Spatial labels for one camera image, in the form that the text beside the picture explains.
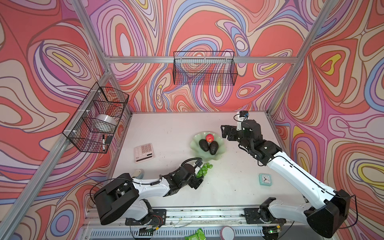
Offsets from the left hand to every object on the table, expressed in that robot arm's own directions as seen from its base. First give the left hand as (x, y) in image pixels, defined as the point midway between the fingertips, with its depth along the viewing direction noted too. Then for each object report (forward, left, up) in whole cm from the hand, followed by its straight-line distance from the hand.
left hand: (199, 172), depth 85 cm
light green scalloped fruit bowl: (+18, +2, -1) cm, 18 cm away
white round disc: (-29, -11, +3) cm, 31 cm away
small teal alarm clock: (-4, -38, -1) cm, 38 cm away
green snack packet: (-30, +1, -2) cm, 30 cm away
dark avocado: (+18, -3, +1) cm, 18 cm away
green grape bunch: (0, -2, +2) cm, 3 cm away
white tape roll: (+12, +45, +31) cm, 56 cm away
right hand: (+13, -15, +23) cm, 30 cm away
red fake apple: (+21, -7, +4) cm, 23 cm away
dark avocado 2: (+16, -9, +2) cm, 18 cm away
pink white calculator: (+14, +36, -2) cm, 39 cm away
